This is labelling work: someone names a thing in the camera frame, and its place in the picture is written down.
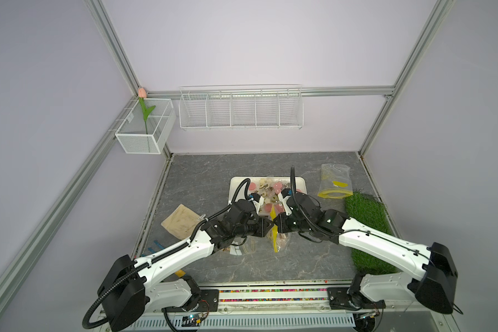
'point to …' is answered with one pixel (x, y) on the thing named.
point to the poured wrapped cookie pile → (269, 189)
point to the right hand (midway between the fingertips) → (272, 220)
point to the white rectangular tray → (298, 182)
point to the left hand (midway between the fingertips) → (272, 226)
